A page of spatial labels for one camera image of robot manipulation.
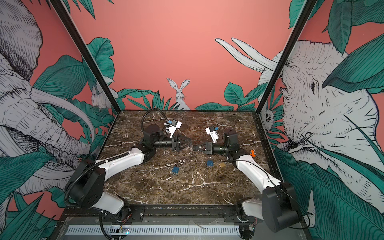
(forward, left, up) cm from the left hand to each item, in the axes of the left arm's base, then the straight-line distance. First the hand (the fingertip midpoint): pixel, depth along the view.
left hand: (191, 141), depth 71 cm
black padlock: (0, -1, -6) cm, 6 cm away
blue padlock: (-3, +10, -26) cm, 28 cm away
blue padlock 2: (0, -11, -26) cm, 28 cm away
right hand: (-1, -3, -4) cm, 5 cm away
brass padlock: (-1, -19, -27) cm, 33 cm away
